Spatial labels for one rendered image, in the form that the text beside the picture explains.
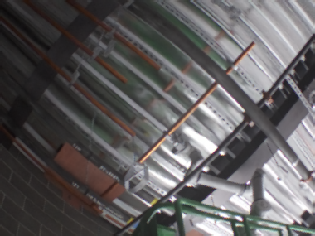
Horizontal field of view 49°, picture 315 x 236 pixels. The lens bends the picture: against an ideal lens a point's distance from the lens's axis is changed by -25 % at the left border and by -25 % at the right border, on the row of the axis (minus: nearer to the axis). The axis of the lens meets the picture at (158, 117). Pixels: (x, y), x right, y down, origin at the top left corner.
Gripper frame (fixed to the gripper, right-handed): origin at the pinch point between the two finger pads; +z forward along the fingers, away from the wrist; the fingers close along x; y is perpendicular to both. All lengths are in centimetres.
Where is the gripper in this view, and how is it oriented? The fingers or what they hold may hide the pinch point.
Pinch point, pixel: (167, 134)
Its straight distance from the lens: 315.0
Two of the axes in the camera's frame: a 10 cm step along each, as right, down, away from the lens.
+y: 6.8, -6.9, -2.5
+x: 2.6, 5.3, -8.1
